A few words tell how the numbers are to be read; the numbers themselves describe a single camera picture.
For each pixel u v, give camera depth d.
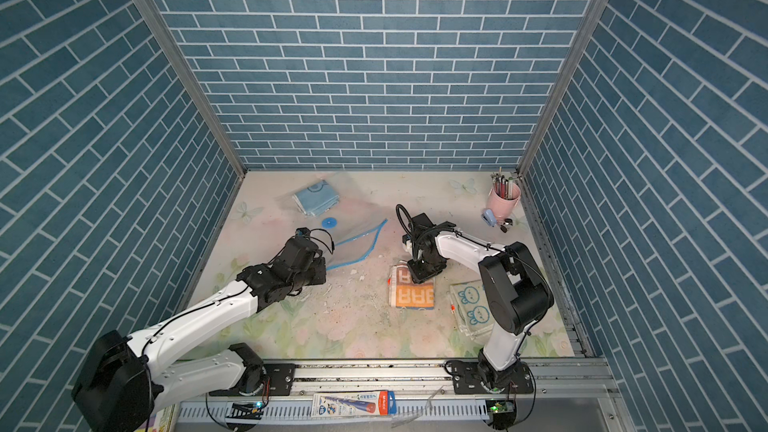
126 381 0.38
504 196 0.99
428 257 0.76
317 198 1.09
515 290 0.48
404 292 0.87
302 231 0.75
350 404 0.69
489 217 1.05
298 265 0.63
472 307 0.84
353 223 1.04
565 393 0.74
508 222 1.05
